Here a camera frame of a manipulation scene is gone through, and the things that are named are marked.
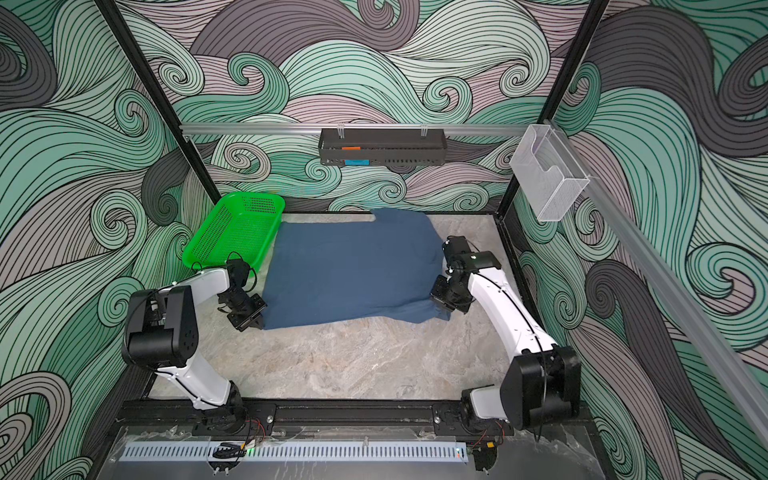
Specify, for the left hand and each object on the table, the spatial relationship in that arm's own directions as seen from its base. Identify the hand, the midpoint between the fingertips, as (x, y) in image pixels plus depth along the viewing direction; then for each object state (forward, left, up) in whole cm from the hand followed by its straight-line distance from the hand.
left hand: (264, 321), depth 90 cm
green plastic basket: (+40, +19, -1) cm, 45 cm away
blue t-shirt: (+20, -19, -4) cm, 28 cm away
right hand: (0, -53, +12) cm, 55 cm away
